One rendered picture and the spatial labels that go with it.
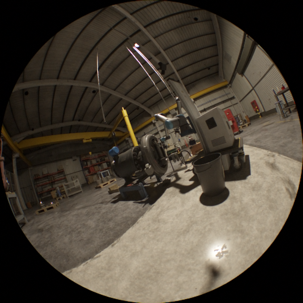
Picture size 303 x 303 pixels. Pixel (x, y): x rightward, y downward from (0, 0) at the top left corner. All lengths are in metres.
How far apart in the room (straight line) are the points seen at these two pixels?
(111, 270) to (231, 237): 0.75
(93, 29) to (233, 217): 8.27
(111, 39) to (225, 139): 8.04
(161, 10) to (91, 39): 4.84
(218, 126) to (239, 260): 1.21
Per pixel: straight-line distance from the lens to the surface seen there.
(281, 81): 8.50
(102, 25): 7.66
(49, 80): 8.66
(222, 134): 1.21
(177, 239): 0.73
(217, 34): 11.60
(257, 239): 0.68
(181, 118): 1.42
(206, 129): 1.26
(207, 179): 0.88
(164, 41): 9.30
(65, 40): 7.82
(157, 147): 1.59
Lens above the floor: 0.60
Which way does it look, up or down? 3 degrees up
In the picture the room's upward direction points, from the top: 22 degrees counter-clockwise
